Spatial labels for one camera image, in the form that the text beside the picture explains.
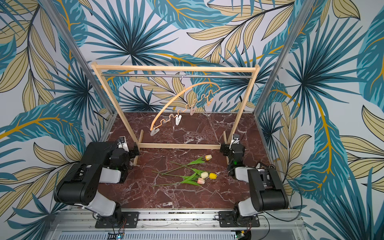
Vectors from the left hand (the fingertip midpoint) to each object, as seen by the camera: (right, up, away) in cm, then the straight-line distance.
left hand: (127, 145), depth 92 cm
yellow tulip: (+52, -17, -7) cm, 55 cm away
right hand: (+65, +2, 0) cm, 65 cm away
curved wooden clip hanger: (+25, +28, +27) cm, 46 cm away
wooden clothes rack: (+4, +14, -16) cm, 22 cm away
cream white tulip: (+46, -16, -7) cm, 50 cm away
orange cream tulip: (+45, -10, +2) cm, 46 cm away
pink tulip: (+40, -19, -7) cm, 44 cm away
